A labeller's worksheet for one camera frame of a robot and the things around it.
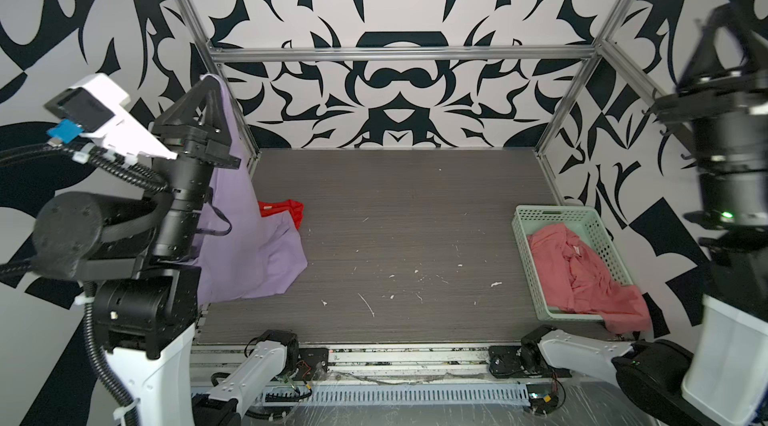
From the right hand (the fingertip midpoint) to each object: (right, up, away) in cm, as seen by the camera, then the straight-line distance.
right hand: (713, 7), depth 28 cm
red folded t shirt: (-69, -25, +74) cm, 105 cm away
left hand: (-50, -4, +5) cm, 51 cm away
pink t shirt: (+20, -43, +54) cm, 72 cm away
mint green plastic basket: (+33, -29, +69) cm, 82 cm away
